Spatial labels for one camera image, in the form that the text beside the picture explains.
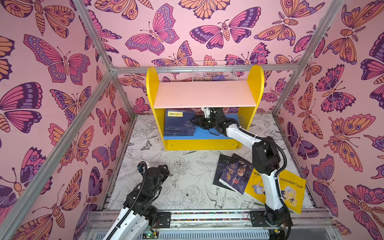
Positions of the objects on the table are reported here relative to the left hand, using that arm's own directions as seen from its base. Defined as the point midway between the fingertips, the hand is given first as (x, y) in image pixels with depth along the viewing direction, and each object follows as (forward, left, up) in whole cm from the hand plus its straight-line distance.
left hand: (167, 166), depth 79 cm
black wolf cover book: (+9, -32, -12) cm, 35 cm away
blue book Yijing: (+19, -5, +4) cm, 20 cm away
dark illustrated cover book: (0, -39, -10) cm, 40 cm away
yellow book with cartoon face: (-8, -68, -11) cm, 70 cm away
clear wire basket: (+51, -28, +21) cm, 62 cm away
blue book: (+26, -4, +7) cm, 27 cm away
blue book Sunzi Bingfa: (+19, -5, +2) cm, 20 cm away
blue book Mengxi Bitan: (+19, -6, +5) cm, 21 cm away
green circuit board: (-29, +8, -14) cm, 33 cm away
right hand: (+27, -13, +7) cm, 31 cm away
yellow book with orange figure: (-7, -48, -12) cm, 50 cm away
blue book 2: (+21, -6, +6) cm, 23 cm away
